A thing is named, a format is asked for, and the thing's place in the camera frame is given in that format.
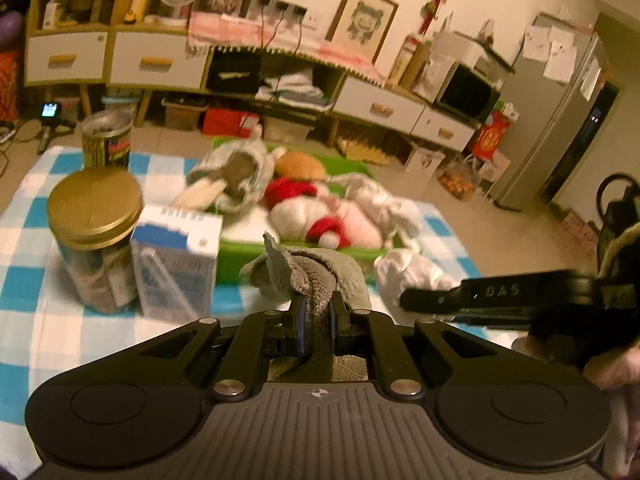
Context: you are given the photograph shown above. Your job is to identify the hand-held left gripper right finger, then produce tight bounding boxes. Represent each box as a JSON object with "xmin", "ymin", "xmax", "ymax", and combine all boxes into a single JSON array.
[{"xmin": 331, "ymin": 291, "xmax": 507, "ymax": 402}]

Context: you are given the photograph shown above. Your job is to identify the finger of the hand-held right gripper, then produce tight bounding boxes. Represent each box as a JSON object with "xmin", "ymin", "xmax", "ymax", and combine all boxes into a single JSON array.
[{"xmin": 400, "ymin": 269, "xmax": 576, "ymax": 332}]

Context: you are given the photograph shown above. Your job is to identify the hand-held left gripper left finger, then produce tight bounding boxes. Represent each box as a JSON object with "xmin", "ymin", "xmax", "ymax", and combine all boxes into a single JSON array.
[{"xmin": 131, "ymin": 294, "xmax": 308, "ymax": 402}]

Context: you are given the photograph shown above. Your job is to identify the grey towel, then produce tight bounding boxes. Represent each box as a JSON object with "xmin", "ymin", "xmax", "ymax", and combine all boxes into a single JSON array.
[{"xmin": 240, "ymin": 232, "xmax": 374, "ymax": 384}]

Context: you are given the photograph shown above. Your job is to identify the green plastic bin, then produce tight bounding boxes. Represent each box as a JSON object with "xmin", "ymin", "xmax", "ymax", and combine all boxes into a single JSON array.
[{"xmin": 210, "ymin": 135, "xmax": 407, "ymax": 287}]

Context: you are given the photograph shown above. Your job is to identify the pink plush toy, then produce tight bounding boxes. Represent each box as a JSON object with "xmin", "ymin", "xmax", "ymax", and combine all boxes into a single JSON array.
[{"xmin": 320, "ymin": 195, "xmax": 384, "ymax": 252}]

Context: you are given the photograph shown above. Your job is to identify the white plush with red scarf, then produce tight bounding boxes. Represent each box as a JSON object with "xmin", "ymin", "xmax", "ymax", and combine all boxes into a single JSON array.
[{"xmin": 263, "ymin": 177, "xmax": 352, "ymax": 249}]

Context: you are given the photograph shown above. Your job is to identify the brown burger cat plush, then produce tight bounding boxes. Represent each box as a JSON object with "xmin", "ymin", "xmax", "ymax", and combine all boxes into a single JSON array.
[{"xmin": 272, "ymin": 147, "xmax": 329, "ymax": 184}]

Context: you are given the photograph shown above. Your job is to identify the grey tan plush toy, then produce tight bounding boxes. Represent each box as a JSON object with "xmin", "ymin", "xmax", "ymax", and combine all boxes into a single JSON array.
[{"xmin": 170, "ymin": 140, "xmax": 274, "ymax": 214}]

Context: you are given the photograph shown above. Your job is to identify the person's right hand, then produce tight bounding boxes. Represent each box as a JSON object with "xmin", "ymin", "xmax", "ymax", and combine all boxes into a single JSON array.
[{"xmin": 512, "ymin": 337, "xmax": 640, "ymax": 480}]

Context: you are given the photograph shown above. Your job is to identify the black bag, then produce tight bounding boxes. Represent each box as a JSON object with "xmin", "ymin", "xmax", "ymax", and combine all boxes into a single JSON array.
[{"xmin": 596, "ymin": 172, "xmax": 640, "ymax": 283}]

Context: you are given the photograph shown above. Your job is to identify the bag of oranges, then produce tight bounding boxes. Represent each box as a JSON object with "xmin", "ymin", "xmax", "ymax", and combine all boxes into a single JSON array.
[{"xmin": 437, "ymin": 157, "xmax": 484, "ymax": 202}]

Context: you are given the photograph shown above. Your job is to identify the white cutout basket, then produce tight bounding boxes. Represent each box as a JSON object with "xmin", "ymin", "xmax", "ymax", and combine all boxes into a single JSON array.
[{"xmin": 405, "ymin": 142, "xmax": 446, "ymax": 176}]

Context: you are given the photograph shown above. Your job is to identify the blue and white milk carton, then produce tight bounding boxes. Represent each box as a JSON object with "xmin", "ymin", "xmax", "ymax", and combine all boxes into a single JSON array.
[{"xmin": 130, "ymin": 204, "xmax": 224, "ymax": 322}]

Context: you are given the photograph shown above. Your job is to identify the red gift bag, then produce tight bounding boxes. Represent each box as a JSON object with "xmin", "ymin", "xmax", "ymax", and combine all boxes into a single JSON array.
[{"xmin": 470, "ymin": 110, "xmax": 519, "ymax": 166}]

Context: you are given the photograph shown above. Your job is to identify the white cabinet drawer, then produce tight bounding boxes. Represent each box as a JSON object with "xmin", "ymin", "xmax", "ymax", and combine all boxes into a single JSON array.
[
  {"xmin": 412, "ymin": 107, "xmax": 476, "ymax": 154},
  {"xmin": 332, "ymin": 77, "xmax": 427, "ymax": 129},
  {"xmin": 109, "ymin": 31, "xmax": 210, "ymax": 92},
  {"xmin": 24, "ymin": 32, "xmax": 109, "ymax": 86}
]

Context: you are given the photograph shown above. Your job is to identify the grey refrigerator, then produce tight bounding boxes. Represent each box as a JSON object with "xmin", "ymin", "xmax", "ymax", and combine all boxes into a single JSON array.
[{"xmin": 487, "ymin": 12, "xmax": 614, "ymax": 212}]

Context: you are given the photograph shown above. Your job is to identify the clear storage box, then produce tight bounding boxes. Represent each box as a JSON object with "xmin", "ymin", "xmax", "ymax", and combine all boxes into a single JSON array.
[{"xmin": 262, "ymin": 115, "xmax": 311, "ymax": 144}]

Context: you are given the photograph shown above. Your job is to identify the black microwave oven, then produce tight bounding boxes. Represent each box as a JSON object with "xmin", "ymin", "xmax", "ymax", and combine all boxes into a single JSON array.
[{"xmin": 434, "ymin": 62, "xmax": 502, "ymax": 124}]

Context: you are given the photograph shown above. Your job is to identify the wooden tv cabinet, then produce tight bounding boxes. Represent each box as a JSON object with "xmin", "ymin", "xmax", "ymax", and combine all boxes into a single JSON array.
[{"xmin": 107, "ymin": 25, "xmax": 477, "ymax": 162}]

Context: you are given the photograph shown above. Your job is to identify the stack of papers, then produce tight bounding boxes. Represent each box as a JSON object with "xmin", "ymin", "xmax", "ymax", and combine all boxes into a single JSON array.
[{"xmin": 255, "ymin": 72, "xmax": 337, "ymax": 111}]

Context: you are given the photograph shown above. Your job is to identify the glass jar with gold lid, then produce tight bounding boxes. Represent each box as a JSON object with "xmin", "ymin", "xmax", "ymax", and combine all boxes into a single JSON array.
[{"xmin": 47, "ymin": 167, "xmax": 145, "ymax": 316}]

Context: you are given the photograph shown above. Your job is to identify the black box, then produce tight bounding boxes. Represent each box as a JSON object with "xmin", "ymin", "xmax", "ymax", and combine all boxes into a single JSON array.
[{"xmin": 206, "ymin": 52, "xmax": 262, "ymax": 95}]

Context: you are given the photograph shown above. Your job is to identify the tin can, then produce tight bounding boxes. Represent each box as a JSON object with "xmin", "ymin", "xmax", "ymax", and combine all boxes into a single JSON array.
[{"xmin": 81, "ymin": 111, "xmax": 134, "ymax": 170}]

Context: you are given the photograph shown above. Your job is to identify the paper notes on refrigerator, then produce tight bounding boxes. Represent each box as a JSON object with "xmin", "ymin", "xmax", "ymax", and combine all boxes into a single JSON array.
[{"xmin": 520, "ymin": 22, "xmax": 604, "ymax": 102}]

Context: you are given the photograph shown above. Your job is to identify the blue checked tablecloth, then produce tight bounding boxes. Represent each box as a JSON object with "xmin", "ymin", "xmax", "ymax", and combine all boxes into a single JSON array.
[{"xmin": 0, "ymin": 146, "xmax": 522, "ymax": 411}]

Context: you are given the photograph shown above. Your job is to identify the framed cartoon drawing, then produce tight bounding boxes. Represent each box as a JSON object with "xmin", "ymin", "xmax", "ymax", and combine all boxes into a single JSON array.
[{"xmin": 326, "ymin": 0, "xmax": 400, "ymax": 64}]

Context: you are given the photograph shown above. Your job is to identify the blue lidded storage bin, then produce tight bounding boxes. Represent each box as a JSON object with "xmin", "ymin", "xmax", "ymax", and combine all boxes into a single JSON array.
[{"xmin": 102, "ymin": 94, "xmax": 139, "ymax": 127}]

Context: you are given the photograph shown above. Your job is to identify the pink fringed table runner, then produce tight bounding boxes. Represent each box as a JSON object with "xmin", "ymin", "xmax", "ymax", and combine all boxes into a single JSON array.
[{"xmin": 187, "ymin": 12, "xmax": 387, "ymax": 87}]

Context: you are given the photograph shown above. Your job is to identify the wooden shelf cabinet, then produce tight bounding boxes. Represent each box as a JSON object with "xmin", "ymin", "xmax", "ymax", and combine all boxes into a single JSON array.
[{"xmin": 22, "ymin": 0, "xmax": 147, "ymax": 127}]

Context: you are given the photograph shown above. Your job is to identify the red patterned box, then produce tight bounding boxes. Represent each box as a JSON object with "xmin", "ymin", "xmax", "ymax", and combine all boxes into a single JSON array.
[{"xmin": 0, "ymin": 50, "xmax": 27, "ymax": 122}]

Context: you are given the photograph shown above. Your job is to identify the purple ball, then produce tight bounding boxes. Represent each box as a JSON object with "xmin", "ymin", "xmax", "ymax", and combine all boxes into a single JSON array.
[{"xmin": 0, "ymin": 9, "xmax": 24, "ymax": 52}]

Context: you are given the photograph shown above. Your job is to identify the black charger cable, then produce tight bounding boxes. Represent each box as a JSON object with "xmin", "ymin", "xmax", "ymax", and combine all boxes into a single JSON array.
[
  {"xmin": 292, "ymin": 10, "xmax": 306, "ymax": 58},
  {"xmin": 260, "ymin": 7, "xmax": 282, "ymax": 61}
]

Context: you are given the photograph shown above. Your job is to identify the white wall sockets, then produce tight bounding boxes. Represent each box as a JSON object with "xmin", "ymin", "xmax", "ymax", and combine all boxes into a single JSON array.
[{"xmin": 254, "ymin": 0, "xmax": 327, "ymax": 32}]

